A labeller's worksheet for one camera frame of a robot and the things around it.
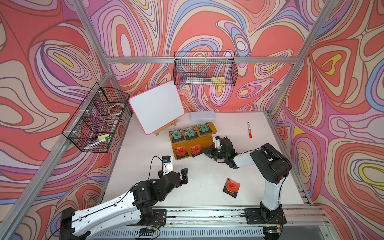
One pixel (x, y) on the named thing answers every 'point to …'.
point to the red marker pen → (250, 134)
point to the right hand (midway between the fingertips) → (201, 153)
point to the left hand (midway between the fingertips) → (183, 171)
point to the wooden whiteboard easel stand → (157, 132)
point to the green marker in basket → (105, 139)
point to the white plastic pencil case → (202, 116)
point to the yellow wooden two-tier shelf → (192, 141)
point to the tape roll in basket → (116, 104)
